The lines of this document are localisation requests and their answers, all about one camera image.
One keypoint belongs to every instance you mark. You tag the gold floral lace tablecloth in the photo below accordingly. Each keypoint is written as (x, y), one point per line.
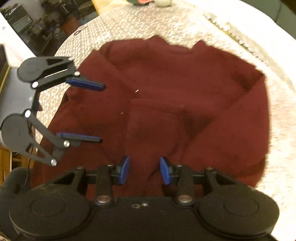
(184, 24)

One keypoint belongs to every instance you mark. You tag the green orange tissue box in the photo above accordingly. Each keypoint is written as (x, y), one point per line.
(140, 2)

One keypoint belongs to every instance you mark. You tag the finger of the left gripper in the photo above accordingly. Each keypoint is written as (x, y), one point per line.
(45, 72)
(60, 141)

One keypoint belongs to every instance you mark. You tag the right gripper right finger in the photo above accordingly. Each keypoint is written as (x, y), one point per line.
(223, 204)

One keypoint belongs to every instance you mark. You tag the dark green sofa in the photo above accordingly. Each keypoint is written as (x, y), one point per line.
(281, 12)

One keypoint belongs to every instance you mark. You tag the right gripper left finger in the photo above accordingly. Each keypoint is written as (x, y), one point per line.
(59, 207)

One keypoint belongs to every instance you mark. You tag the dark red sweater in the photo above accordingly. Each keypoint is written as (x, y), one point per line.
(201, 107)

